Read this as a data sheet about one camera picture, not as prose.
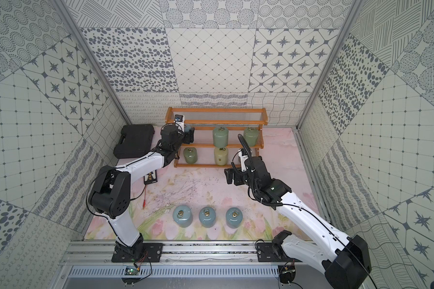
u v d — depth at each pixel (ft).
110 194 1.60
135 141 3.54
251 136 2.95
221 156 3.16
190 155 3.16
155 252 2.40
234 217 2.50
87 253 2.45
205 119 3.89
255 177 1.85
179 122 2.60
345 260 1.25
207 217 2.51
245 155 2.19
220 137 2.84
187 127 2.87
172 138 2.36
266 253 2.40
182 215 2.49
